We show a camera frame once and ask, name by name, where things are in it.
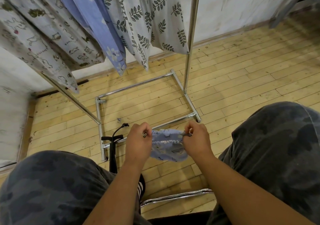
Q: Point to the person's right hand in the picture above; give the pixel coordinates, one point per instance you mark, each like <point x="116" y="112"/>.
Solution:
<point x="198" y="142"/>

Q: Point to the person's left hand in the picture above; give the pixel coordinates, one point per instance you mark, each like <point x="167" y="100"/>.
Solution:
<point x="137" y="145"/>

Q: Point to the blue floral bag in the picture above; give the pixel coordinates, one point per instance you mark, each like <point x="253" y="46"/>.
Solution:
<point x="167" y="147"/>

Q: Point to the chrome clothes rack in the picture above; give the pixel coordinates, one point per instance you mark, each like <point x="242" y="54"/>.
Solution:
<point x="192" y="32"/>

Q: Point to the person's right forearm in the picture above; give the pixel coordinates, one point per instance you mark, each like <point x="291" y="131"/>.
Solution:
<point x="250" y="197"/>

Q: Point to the person's left forearm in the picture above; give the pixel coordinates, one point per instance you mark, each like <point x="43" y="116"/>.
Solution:
<point x="115" y="197"/>

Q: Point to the black striped left shoe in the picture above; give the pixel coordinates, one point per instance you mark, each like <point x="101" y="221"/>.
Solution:
<point x="141" y="187"/>

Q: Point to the black chair seat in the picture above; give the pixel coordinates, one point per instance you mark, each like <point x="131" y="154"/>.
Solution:
<point x="180" y="218"/>

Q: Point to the black baseboard strip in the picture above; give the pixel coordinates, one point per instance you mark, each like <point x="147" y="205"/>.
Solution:
<point x="80" y="82"/>

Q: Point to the grey metal furniture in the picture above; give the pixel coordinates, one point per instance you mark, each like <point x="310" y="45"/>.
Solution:
<point x="290" y="5"/>

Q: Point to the chrome chair frame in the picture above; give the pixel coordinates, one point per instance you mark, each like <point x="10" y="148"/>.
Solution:
<point x="175" y="196"/>

